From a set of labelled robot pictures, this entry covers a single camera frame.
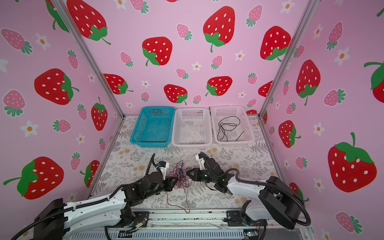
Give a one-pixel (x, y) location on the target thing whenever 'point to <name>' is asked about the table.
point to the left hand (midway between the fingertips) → (180, 179)
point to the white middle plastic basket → (191, 127)
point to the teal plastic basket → (154, 127)
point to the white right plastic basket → (219, 112)
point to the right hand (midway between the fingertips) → (185, 173)
